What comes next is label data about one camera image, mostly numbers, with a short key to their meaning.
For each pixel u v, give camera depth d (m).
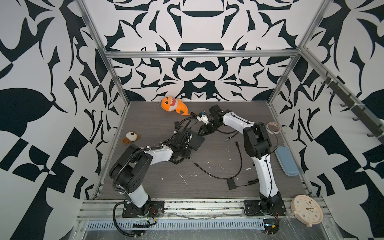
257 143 0.60
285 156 0.91
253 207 0.74
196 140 1.00
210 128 0.90
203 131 0.92
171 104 1.08
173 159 0.69
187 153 0.83
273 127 1.05
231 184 0.81
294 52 0.92
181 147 0.74
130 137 0.97
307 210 0.72
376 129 0.50
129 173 0.46
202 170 0.87
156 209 0.73
